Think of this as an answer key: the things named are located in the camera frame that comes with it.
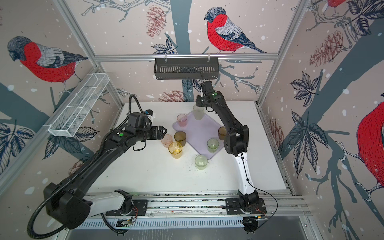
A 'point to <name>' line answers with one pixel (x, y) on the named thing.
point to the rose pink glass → (182, 119)
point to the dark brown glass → (180, 136)
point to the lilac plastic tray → (202, 134)
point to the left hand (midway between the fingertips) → (160, 130)
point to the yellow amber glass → (175, 148)
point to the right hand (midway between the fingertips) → (199, 102)
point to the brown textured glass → (222, 133)
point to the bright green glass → (212, 145)
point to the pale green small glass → (201, 162)
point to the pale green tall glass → (198, 111)
